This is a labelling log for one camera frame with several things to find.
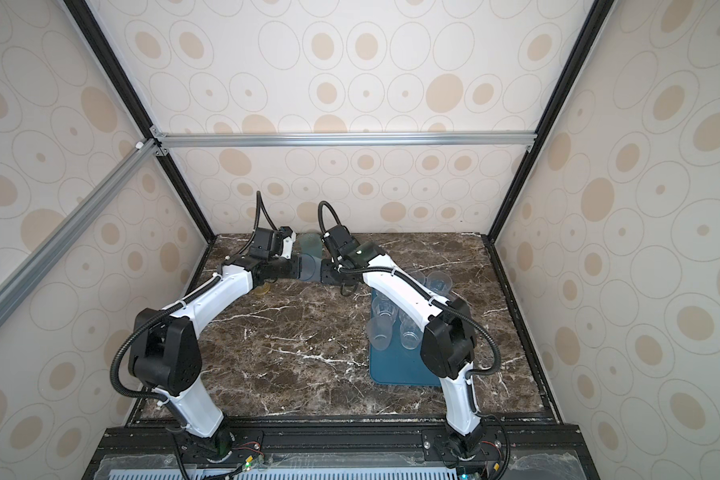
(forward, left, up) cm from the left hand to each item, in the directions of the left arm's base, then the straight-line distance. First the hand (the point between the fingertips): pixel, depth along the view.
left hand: (310, 262), depth 90 cm
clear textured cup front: (-16, -31, -14) cm, 37 cm away
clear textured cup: (-8, -23, -12) cm, 27 cm away
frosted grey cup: (-16, -21, -13) cm, 30 cm away
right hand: (-5, -9, 0) cm, 10 cm away
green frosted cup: (+17, +3, -10) cm, 20 cm away
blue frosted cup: (-9, -2, +9) cm, 13 cm away
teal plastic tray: (-25, -27, -19) cm, 41 cm away
